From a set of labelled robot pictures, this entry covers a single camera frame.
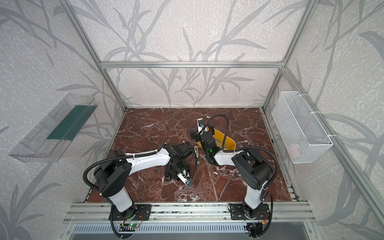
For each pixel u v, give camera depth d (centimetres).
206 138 69
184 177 70
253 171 48
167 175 82
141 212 72
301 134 62
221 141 69
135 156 50
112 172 47
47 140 64
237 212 74
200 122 75
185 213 75
